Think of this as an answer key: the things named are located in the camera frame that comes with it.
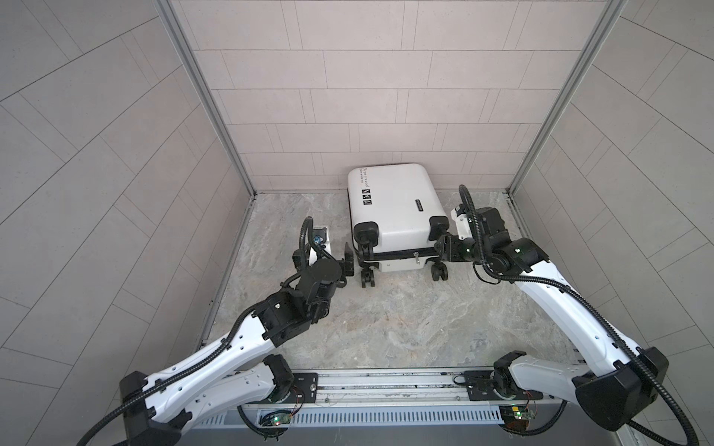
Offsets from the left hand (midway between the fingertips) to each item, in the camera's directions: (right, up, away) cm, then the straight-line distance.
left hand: (339, 244), depth 69 cm
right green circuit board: (+46, -41, -2) cm, 62 cm away
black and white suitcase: (+16, +7, +15) cm, 23 cm away
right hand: (+27, -1, +7) cm, 28 cm away
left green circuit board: (-13, -40, -5) cm, 43 cm away
